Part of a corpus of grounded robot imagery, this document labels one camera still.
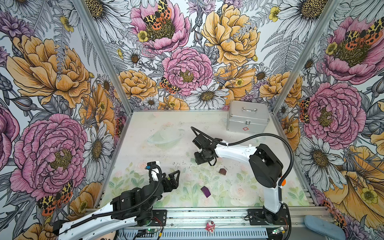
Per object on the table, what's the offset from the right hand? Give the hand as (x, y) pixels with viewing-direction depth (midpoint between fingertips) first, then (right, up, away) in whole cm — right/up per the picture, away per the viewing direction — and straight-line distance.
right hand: (200, 163), depth 90 cm
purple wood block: (+3, -13, -9) cm, 16 cm away
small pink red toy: (+4, -23, -22) cm, 32 cm away
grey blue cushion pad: (+56, -24, -21) cm, 65 cm away
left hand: (-14, -2, -16) cm, 22 cm away
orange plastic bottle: (+28, +3, -37) cm, 47 cm away
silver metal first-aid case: (+31, +28, +9) cm, 43 cm away
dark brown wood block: (+13, -4, -1) cm, 14 cm away
